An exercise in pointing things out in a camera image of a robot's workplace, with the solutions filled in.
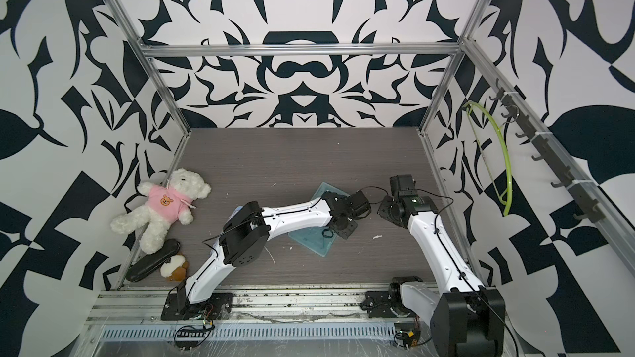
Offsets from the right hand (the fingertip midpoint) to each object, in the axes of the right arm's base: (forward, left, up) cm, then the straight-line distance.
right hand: (387, 207), depth 84 cm
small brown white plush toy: (-17, +68, -7) cm, 71 cm away
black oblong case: (-16, +77, -5) cm, 79 cm away
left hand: (-1, +14, -8) cm, 16 cm away
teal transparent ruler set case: (-8, +23, -9) cm, 26 cm away
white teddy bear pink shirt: (+3, +76, -1) cm, 76 cm away
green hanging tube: (-8, -27, +16) cm, 33 cm away
